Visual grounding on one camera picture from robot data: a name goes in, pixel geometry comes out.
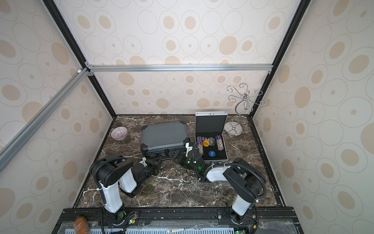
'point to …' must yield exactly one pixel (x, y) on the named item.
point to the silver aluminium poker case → (209, 129)
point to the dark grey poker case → (161, 138)
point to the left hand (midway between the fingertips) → (167, 157)
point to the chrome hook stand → (233, 128)
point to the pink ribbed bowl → (119, 132)
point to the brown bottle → (81, 225)
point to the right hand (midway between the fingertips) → (177, 154)
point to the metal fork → (196, 227)
